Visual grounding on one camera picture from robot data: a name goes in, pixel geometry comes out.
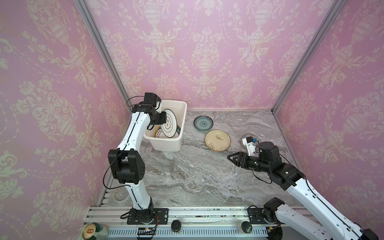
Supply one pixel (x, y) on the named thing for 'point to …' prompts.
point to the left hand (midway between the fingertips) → (164, 120)
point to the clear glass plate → (246, 135)
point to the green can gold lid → (89, 231)
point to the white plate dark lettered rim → (158, 133)
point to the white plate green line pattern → (170, 129)
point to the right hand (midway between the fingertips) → (231, 158)
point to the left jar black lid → (176, 225)
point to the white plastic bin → (179, 107)
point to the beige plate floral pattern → (218, 140)
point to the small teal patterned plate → (203, 123)
